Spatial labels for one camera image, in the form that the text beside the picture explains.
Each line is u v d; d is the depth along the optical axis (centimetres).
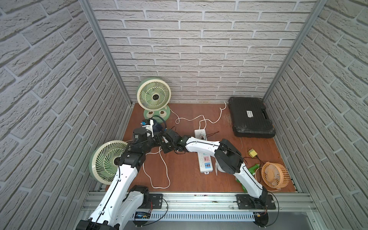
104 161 70
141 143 57
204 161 85
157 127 92
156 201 73
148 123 66
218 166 59
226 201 76
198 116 100
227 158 58
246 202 73
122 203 46
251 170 83
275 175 74
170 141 73
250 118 101
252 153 90
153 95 90
